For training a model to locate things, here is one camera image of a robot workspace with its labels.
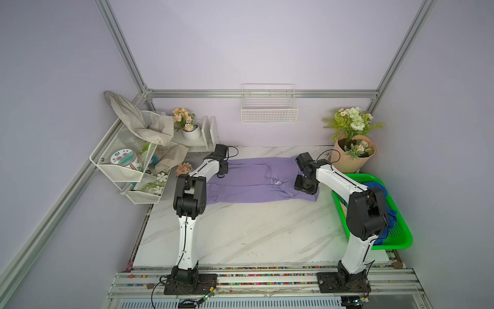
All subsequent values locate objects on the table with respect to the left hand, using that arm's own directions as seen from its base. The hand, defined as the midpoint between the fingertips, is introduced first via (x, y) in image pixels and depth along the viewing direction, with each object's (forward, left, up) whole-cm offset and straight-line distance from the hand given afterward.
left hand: (219, 168), depth 108 cm
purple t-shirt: (-3, -21, -6) cm, 22 cm away
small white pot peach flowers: (+10, +15, +24) cm, 30 cm away
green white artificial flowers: (+4, -66, +27) cm, 71 cm away
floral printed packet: (-19, +27, +13) cm, 35 cm away
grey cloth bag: (-5, +20, +32) cm, 38 cm away
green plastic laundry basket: (-39, -83, +2) cm, 92 cm away
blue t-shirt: (-33, -78, +9) cm, 85 cm away
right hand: (-18, -44, +4) cm, 47 cm away
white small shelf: (+6, +6, +14) cm, 16 cm away
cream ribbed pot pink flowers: (-7, +17, +8) cm, 20 cm away
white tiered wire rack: (-17, +26, +29) cm, 43 cm away
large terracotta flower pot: (-5, -67, +17) cm, 69 cm away
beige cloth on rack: (-8, +19, +16) cm, 26 cm away
